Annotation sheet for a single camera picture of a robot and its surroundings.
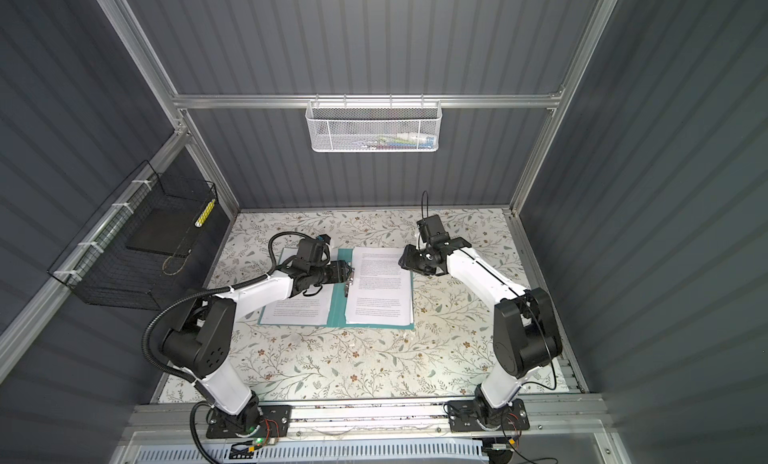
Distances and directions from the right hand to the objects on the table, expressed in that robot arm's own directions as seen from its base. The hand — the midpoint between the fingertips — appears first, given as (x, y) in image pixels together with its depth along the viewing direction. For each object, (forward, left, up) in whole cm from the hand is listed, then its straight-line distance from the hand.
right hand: (406, 264), depth 89 cm
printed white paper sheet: (-9, +33, -12) cm, 37 cm away
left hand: (+2, +20, -5) cm, 21 cm away
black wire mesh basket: (-14, +68, +23) cm, 73 cm away
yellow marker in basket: (+5, +56, +17) cm, 59 cm away
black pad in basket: (-1, +63, +18) cm, 65 cm away
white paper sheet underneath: (-2, +8, -13) cm, 16 cm away
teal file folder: (-8, +21, -12) cm, 26 cm away
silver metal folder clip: (-1, +19, -9) cm, 21 cm away
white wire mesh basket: (+64, +12, +9) cm, 66 cm away
